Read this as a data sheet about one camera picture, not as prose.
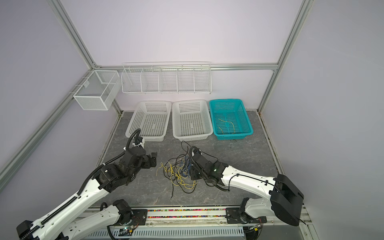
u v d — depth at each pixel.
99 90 1.00
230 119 1.16
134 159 0.53
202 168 0.60
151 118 1.16
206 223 0.73
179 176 0.85
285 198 0.41
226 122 1.13
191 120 1.15
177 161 0.93
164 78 1.02
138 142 0.61
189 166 0.90
